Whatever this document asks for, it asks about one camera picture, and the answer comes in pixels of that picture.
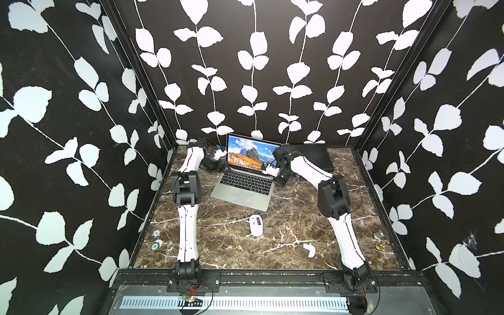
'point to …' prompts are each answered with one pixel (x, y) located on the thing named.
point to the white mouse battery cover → (311, 249)
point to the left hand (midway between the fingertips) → (226, 167)
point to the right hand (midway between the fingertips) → (276, 178)
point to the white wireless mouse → (256, 225)
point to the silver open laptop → (243, 182)
